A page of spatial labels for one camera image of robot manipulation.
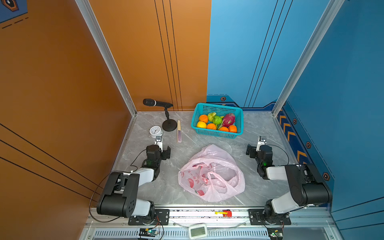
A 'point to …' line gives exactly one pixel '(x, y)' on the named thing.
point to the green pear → (211, 115)
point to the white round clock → (156, 131)
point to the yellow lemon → (201, 124)
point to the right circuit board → (275, 233)
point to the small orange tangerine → (211, 126)
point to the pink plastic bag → (213, 175)
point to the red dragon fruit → (228, 120)
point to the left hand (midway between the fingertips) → (160, 145)
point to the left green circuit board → (147, 232)
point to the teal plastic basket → (202, 109)
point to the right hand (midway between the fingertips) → (255, 145)
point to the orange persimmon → (203, 118)
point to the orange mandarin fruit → (224, 129)
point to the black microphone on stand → (168, 125)
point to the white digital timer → (197, 231)
